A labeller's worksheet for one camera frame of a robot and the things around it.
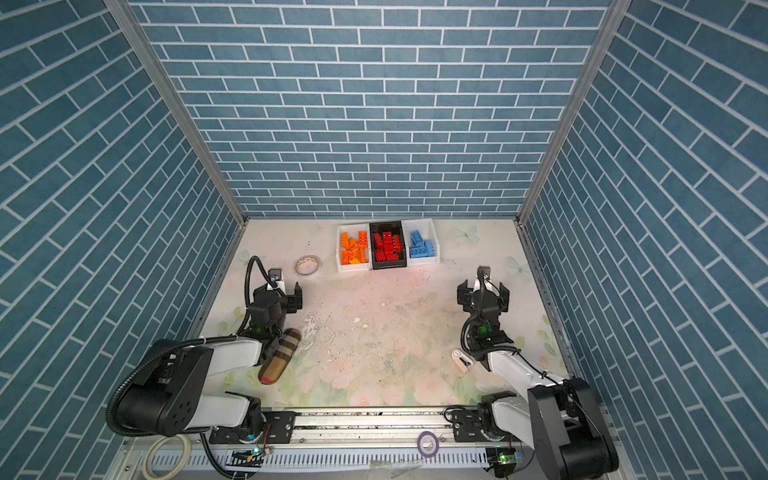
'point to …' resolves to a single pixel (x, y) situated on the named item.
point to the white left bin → (352, 231)
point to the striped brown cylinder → (279, 357)
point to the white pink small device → (462, 360)
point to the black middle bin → (395, 228)
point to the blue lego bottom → (429, 246)
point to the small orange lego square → (353, 245)
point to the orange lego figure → (360, 251)
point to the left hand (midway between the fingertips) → (289, 283)
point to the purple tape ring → (419, 440)
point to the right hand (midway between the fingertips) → (486, 284)
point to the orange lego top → (363, 238)
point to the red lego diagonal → (396, 243)
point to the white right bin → (426, 229)
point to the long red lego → (387, 241)
